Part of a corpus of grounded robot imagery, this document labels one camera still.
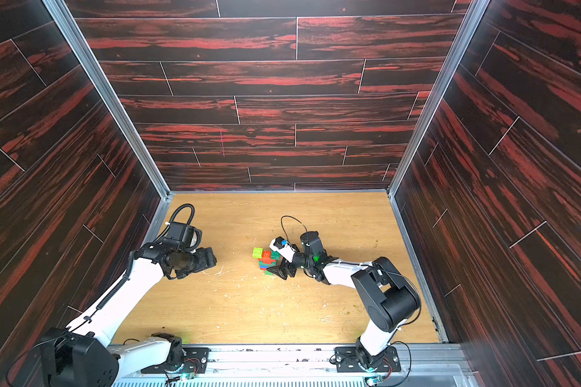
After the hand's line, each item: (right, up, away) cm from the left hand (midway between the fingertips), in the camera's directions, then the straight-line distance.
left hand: (209, 262), depth 83 cm
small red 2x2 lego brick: (+20, 0, +2) cm, 21 cm away
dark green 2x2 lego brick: (+23, +4, -6) cm, 24 cm away
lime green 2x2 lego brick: (+17, +4, -1) cm, 17 cm away
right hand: (+23, +2, +7) cm, 25 cm away
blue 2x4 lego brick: (+19, -2, +5) cm, 19 cm away
